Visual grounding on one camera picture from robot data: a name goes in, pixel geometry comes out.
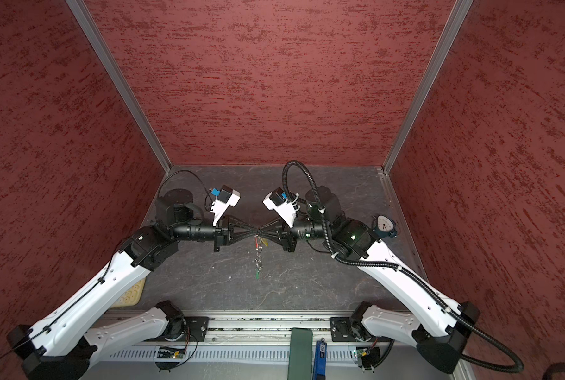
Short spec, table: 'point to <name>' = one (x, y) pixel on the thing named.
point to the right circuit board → (367, 357)
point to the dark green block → (300, 363)
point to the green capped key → (258, 275)
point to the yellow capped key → (264, 241)
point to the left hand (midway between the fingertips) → (254, 237)
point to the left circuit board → (168, 352)
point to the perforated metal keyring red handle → (256, 241)
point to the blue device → (320, 360)
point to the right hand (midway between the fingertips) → (260, 238)
